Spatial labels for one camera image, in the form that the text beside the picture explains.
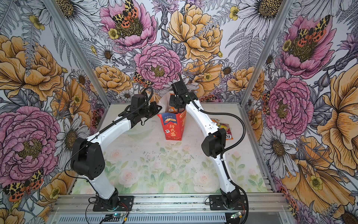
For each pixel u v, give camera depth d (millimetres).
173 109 887
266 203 771
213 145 582
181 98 662
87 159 467
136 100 671
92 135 781
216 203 732
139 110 661
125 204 733
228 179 628
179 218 778
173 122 858
